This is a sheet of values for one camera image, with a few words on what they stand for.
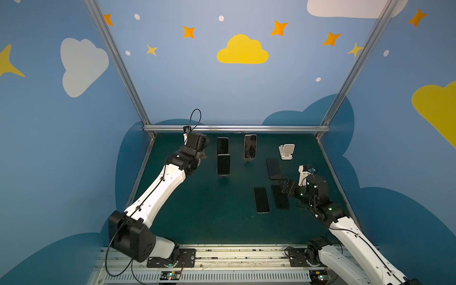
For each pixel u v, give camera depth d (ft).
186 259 2.46
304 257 2.42
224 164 3.08
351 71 2.95
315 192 1.92
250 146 3.31
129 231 1.30
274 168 3.53
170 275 2.32
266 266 2.41
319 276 2.34
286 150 3.49
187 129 2.23
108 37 2.50
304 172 2.34
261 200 2.98
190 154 1.94
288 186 2.35
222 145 3.23
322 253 2.04
